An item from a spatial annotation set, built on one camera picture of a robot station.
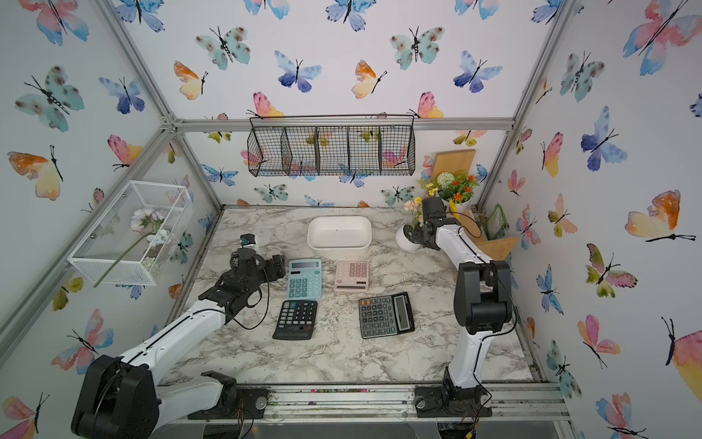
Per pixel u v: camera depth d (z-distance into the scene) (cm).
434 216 77
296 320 87
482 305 51
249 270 67
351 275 98
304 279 96
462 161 102
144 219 73
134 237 73
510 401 75
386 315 89
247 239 74
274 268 76
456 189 96
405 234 94
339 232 113
